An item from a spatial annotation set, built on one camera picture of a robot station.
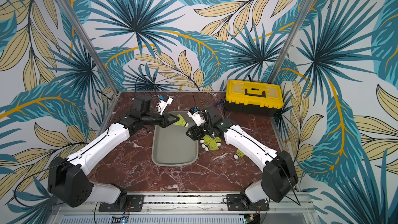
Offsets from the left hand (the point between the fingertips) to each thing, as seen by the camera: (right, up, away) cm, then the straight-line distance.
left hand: (178, 120), depth 76 cm
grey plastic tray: (-7, -16, +16) cm, 24 cm away
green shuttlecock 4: (+18, -16, +14) cm, 28 cm away
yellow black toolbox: (+45, +13, +22) cm, 51 cm away
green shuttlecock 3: (+17, -14, +14) cm, 27 cm away
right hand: (+7, -5, +5) cm, 10 cm away
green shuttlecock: (+1, -1, +2) cm, 3 cm away
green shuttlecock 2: (+15, -13, +16) cm, 25 cm away
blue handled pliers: (+28, +8, +37) cm, 47 cm away
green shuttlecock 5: (+33, -20, +11) cm, 40 cm away
